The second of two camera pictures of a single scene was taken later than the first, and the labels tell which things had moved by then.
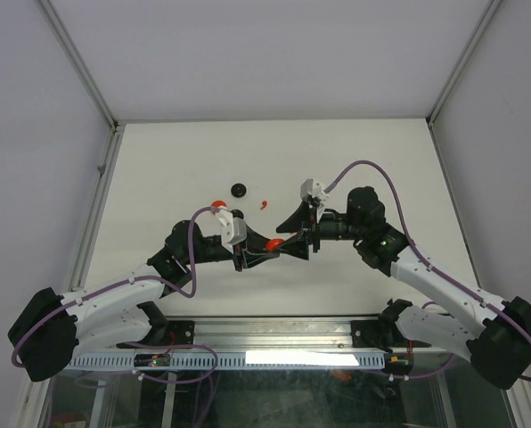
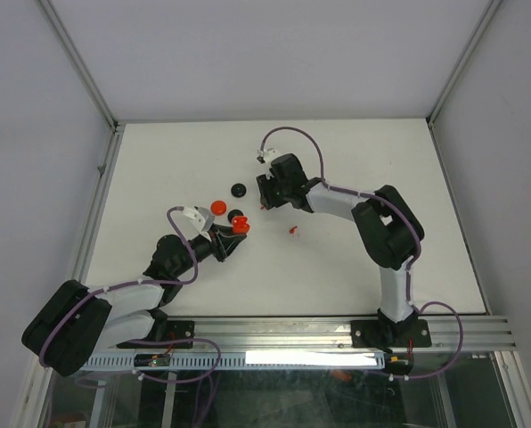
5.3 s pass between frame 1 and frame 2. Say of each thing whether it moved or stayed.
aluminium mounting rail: stayed
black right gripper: moved
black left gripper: moved
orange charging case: moved
